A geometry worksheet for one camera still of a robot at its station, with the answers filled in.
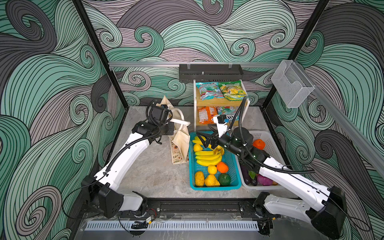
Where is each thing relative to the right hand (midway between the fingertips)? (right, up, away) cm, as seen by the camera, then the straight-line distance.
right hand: (203, 129), depth 68 cm
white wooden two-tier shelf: (-2, +14, +9) cm, 16 cm away
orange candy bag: (+4, +8, +25) cm, 26 cm away
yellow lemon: (+6, -23, +14) cm, 28 cm away
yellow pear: (+5, -28, +10) cm, 31 cm away
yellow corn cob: (-1, -28, +12) cm, 30 cm away
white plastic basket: (+43, -14, +20) cm, 49 cm away
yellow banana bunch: (+6, -19, +20) cm, 28 cm away
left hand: (-17, +2, +10) cm, 19 cm away
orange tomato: (+38, -11, +24) cm, 46 cm away
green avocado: (+12, -28, +10) cm, 32 cm away
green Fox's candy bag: (+20, +10, +26) cm, 34 cm away
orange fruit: (+12, -23, +15) cm, 30 cm away
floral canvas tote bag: (-12, -7, +9) cm, 16 cm away
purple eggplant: (+24, -27, +11) cm, 38 cm away
